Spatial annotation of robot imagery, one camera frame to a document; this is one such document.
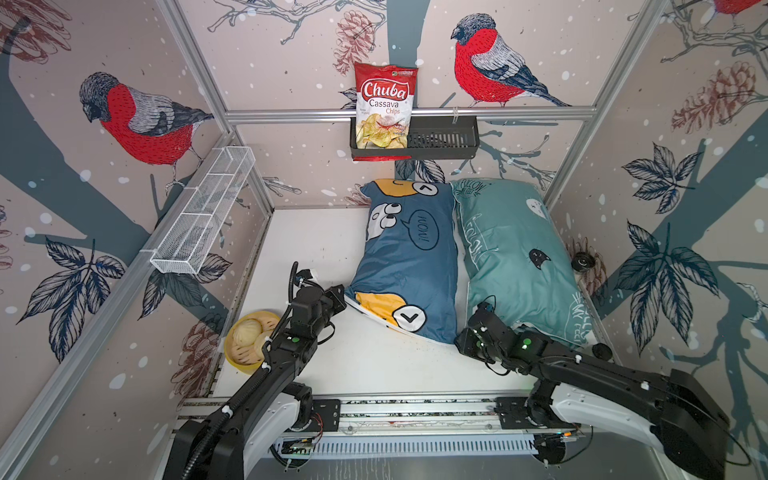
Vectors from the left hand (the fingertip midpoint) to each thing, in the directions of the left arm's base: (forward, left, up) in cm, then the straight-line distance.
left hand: (348, 280), depth 84 cm
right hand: (-14, -31, -10) cm, 35 cm away
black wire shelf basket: (+52, -27, +13) cm, 60 cm away
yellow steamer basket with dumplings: (-14, +28, -8) cm, 32 cm away
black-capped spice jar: (+7, -72, -2) cm, 72 cm away
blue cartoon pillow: (+3, -17, 0) cm, 17 cm away
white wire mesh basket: (+12, +39, +17) cm, 44 cm away
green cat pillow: (+8, -50, +2) cm, 50 cm away
